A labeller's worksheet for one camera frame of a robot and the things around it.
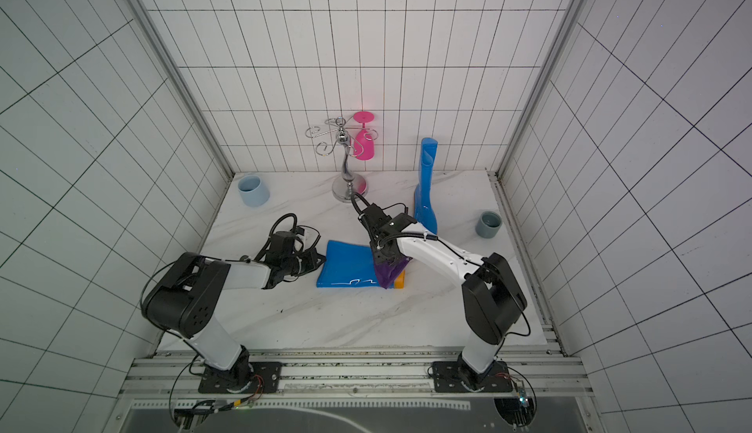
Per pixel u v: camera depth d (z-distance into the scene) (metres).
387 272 0.84
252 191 1.07
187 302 0.47
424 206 1.00
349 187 1.14
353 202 0.70
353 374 0.75
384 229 0.61
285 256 0.77
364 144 1.06
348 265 0.92
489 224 0.98
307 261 0.85
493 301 0.44
